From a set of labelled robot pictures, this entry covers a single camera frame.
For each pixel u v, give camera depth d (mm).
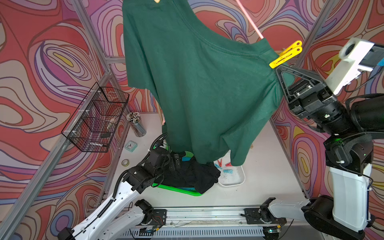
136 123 947
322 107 281
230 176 870
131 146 983
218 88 374
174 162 651
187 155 866
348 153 289
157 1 289
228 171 885
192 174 783
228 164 908
